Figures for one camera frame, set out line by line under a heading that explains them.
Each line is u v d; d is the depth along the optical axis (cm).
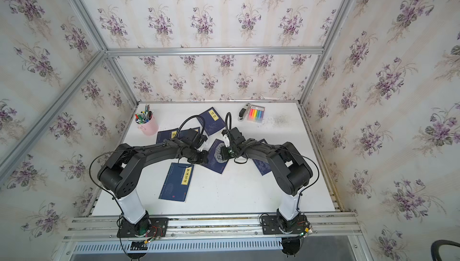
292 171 48
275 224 73
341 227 73
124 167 48
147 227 70
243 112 109
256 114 114
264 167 90
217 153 92
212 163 91
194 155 80
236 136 76
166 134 102
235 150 73
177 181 86
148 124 96
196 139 78
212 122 108
